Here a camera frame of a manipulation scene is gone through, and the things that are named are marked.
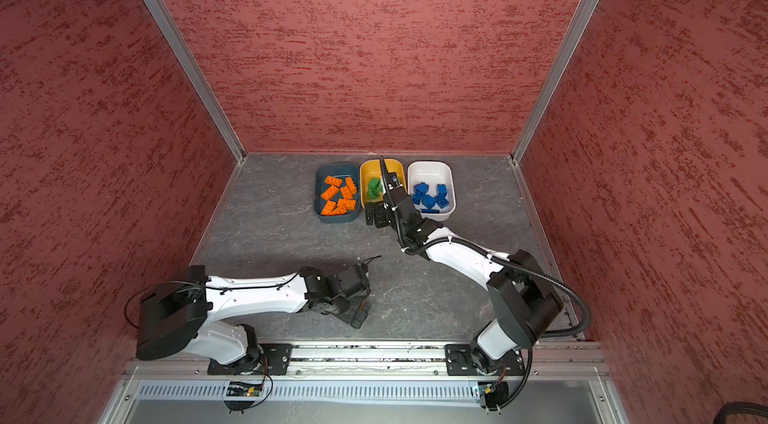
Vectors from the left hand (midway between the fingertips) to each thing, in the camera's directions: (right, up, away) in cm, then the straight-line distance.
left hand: (350, 314), depth 81 cm
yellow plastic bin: (+4, +42, +30) cm, 52 cm away
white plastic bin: (+27, +35, +27) cm, 51 cm away
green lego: (+5, +35, +28) cm, 45 cm away
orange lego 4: (-5, +33, +25) cm, 42 cm away
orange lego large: (-11, +28, +22) cm, 37 cm away
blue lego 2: (+30, +30, +24) cm, 49 cm away
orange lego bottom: (-6, +27, +21) cm, 35 cm away
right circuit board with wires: (+37, -15, -10) cm, 41 cm away
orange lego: (-11, +37, +31) cm, 50 cm away
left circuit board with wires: (-27, -15, -8) cm, 32 cm away
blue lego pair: (+22, +35, +23) cm, 47 cm away
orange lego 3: (-11, +33, +25) cm, 43 cm away
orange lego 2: (-4, +36, +26) cm, 44 cm away
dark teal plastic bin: (-9, +32, +26) cm, 42 cm away
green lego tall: (+5, +33, +25) cm, 41 cm away
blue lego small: (+30, +34, +25) cm, 52 cm away
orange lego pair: (-4, +30, +22) cm, 37 cm away
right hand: (+8, +30, +5) cm, 31 cm away
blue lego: (+25, +30, +25) cm, 47 cm away
